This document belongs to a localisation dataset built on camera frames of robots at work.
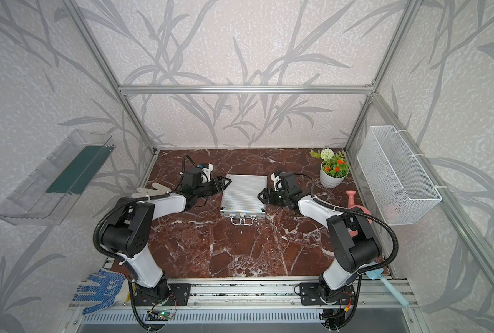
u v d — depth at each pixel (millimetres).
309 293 737
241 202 899
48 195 642
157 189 1025
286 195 718
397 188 626
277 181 841
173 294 725
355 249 456
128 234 482
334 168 933
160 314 706
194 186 767
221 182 866
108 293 741
